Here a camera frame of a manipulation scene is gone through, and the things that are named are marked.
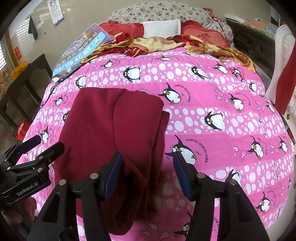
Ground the blue lanyard cord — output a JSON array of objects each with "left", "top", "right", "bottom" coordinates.
[{"left": 40, "top": 77, "right": 68, "bottom": 110}]

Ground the red heart cushion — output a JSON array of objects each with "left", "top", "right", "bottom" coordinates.
[{"left": 181, "top": 20, "right": 230, "bottom": 47}]

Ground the dark carved headboard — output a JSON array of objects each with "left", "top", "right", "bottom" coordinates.
[{"left": 226, "top": 19, "right": 275, "bottom": 79}]

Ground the red cloth on chair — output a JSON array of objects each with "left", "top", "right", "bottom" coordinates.
[{"left": 275, "top": 45, "right": 296, "bottom": 114}]

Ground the red box on floor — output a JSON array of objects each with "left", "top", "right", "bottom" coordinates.
[{"left": 15, "top": 120, "right": 30, "bottom": 141}]

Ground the yellow red patterned blanket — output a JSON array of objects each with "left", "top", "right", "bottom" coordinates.
[{"left": 81, "top": 32, "right": 256, "bottom": 73}]

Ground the red ruffled cushion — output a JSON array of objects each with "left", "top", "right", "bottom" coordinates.
[{"left": 99, "top": 20, "right": 144, "bottom": 38}]

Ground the white upholstered chair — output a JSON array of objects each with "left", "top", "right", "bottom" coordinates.
[{"left": 264, "top": 24, "right": 296, "bottom": 117}]

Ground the dark wooden side table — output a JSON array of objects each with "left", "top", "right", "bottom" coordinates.
[{"left": 1, "top": 54, "right": 52, "bottom": 127}]

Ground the pink penguin print blanket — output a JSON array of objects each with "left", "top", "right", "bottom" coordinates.
[{"left": 20, "top": 48, "right": 295, "bottom": 237}]

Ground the floral grey pillow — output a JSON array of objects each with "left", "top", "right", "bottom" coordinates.
[{"left": 108, "top": 1, "right": 233, "bottom": 44}]

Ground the maroon fleece garment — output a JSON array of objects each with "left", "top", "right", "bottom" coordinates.
[{"left": 54, "top": 87, "right": 170, "bottom": 235}]

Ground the dark cloth on wall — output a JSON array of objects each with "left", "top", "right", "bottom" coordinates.
[{"left": 28, "top": 17, "right": 38, "bottom": 41}]

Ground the white small pillow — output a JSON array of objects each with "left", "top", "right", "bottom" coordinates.
[{"left": 142, "top": 19, "right": 181, "bottom": 38}]

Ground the purple plastic shopping bag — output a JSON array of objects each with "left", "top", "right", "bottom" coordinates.
[{"left": 52, "top": 24, "right": 114, "bottom": 79}]

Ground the wall calendar poster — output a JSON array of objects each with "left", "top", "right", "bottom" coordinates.
[{"left": 47, "top": 0, "right": 64, "bottom": 27}]

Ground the yellow box on table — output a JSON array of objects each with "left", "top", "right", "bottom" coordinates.
[{"left": 10, "top": 61, "right": 28, "bottom": 80}]

